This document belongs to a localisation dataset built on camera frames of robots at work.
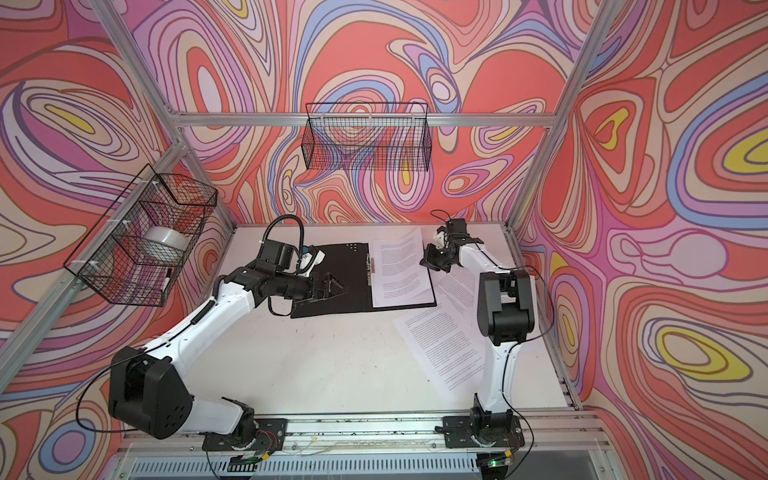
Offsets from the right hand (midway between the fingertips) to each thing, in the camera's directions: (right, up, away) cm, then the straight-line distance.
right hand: (422, 266), depth 99 cm
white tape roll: (-66, +7, -29) cm, 72 cm away
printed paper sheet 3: (+12, -8, +2) cm, 15 cm away
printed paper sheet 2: (+7, -25, -11) cm, 28 cm away
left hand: (-25, -6, -21) cm, 33 cm away
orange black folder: (-25, 0, +10) cm, 27 cm away
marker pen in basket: (-67, -2, -26) cm, 72 cm away
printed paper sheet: (-8, -3, +5) cm, 10 cm away
